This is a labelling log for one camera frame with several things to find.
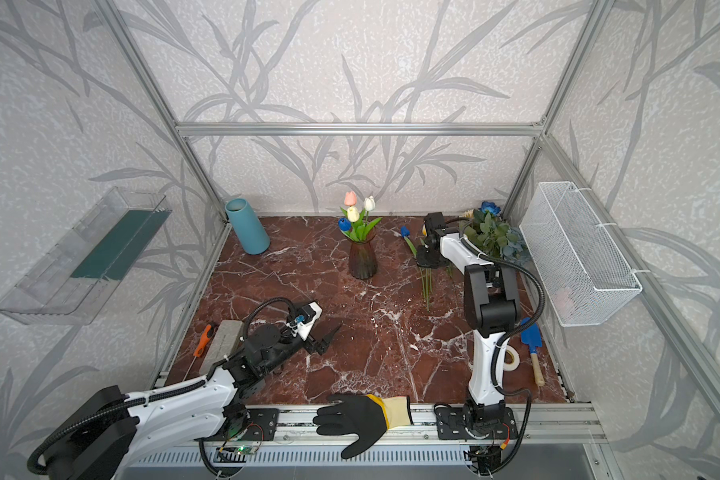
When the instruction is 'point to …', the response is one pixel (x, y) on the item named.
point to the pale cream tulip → (353, 214)
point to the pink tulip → (350, 198)
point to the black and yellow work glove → (364, 416)
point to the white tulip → (369, 205)
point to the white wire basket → (582, 270)
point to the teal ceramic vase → (251, 234)
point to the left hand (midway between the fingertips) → (331, 306)
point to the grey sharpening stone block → (225, 341)
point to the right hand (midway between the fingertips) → (427, 253)
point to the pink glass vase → (363, 259)
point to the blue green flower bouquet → (493, 236)
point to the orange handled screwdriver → (207, 334)
